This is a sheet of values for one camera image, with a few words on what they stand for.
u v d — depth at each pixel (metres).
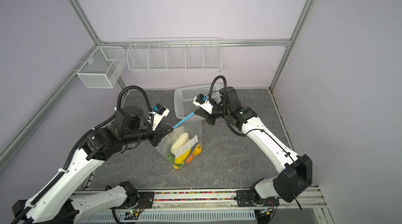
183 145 0.75
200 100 0.59
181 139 0.81
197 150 0.85
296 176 0.40
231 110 0.57
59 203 0.39
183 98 1.12
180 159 0.77
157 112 0.53
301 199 1.94
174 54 0.99
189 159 0.83
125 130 0.45
